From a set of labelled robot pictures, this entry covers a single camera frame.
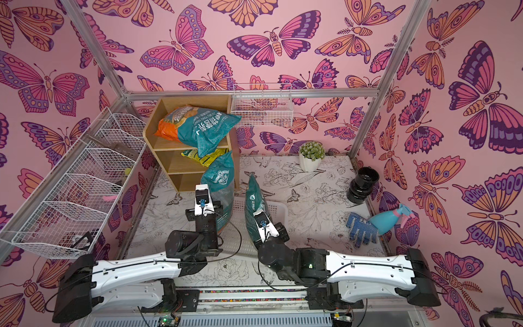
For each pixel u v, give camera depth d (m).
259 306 0.73
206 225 0.54
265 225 0.54
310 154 1.01
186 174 0.93
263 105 0.95
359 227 0.87
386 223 0.83
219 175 0.65
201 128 0.71
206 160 0.92
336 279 0.45
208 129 0.73
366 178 0.94
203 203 0.49
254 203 0.67
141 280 0.48
